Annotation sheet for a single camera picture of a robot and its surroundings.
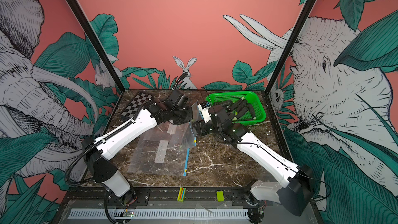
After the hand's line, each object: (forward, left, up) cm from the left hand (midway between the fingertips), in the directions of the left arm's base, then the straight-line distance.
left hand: (195, 115), depth 76 cm
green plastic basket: (+26, -41, -19) cm, 52 cm away
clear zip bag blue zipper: (-3, +8, -16) cm, 18 cm away
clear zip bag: (-7, +20, -25) cm, 33 cm away
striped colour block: (-31, +8, -22) cm, 39 cm away
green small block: (-32, -11, -24) cm, 42 cm away
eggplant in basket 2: (+19, -38, -22) cm, 48 cm away
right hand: (-3, 0, -1) cm, 3 cm away
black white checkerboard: (+23, +44, -21) cm, 54 cm away
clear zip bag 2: (+4, +18, -25) cm, 31 cm away
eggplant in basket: (+21, -32, -22) cm, 44 cm away
